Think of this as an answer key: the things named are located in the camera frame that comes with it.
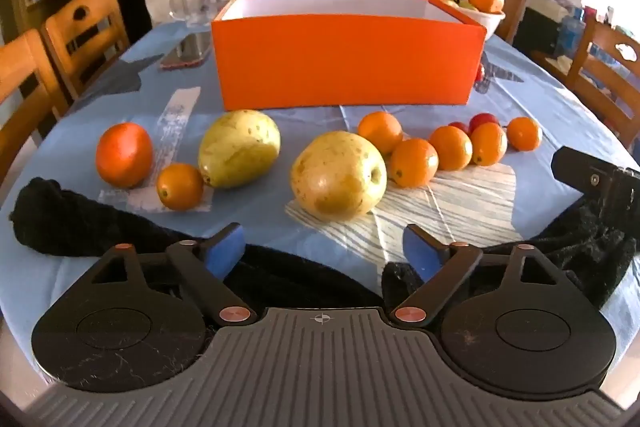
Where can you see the white bowl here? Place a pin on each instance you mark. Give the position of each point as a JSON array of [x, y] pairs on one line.
[[487, 23]]

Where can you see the large blue water jug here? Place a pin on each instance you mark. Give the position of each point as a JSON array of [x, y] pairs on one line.
[[570, 32]]

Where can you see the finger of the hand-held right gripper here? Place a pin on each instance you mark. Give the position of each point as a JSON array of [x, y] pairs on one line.
[[580, 169]]

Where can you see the yellow-green pear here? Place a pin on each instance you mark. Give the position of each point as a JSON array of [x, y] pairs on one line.
[[339, 175], [239, 148]]

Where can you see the orange cardboard box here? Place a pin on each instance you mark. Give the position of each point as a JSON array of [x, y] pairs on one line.
[[345, 59]]

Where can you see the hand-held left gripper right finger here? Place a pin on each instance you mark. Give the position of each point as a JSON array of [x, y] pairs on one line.
[[422, 252]]

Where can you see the green fruit in bowl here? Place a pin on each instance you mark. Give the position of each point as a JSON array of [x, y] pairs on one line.
[[461, 3]]

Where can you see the black fuzzy cloth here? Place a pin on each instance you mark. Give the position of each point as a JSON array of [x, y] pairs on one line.
[[150, 237]]

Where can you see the small orange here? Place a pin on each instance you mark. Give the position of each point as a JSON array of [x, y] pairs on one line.
[[450, 148], [380, 132], [523, 133], [414, 162], [488, 143], [180, 187]]

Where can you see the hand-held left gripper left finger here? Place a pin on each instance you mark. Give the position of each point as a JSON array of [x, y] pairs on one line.
[[225, 252]]

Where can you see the smartphone with pink case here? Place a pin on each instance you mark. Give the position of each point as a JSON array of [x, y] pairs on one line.
[[187, 49]]

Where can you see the large red-orange tangerine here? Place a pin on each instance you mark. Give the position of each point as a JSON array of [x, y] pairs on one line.
[[124, 154]]

